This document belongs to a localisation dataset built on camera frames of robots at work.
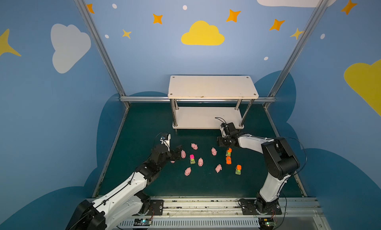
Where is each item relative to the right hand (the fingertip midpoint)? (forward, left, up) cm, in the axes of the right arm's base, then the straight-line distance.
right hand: (221, 139), depth 99 cm
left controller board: (-48, +41, 0) cm, 64 cm away
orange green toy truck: (-10, -4, +1) cm, 10 cm away
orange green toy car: (-20, -8, 0) cm, 22 cm away
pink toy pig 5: (-17, +14, +1) cm, 22 cm away
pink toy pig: (-6, +18, +1) cm, 19 cm away
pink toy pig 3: (-17, +31, 0) cm, 36 cm away
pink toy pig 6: (-23, +21, 0) cm, 31 cm away
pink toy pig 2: (-13, +25, +1) cm, 28 cm away
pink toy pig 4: (-10, +6, 0) cm, 11 cm away
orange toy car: (-14, -4, -1) cm, 15 cm away
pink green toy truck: (-15, +19, 0) cm, 24 cm away
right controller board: (-45, -19, -2) cm, 49 cm away
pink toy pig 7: (-21, +3, +1) cm, 21 cm away
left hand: (-13, +28, +12) cm, 33 cm away
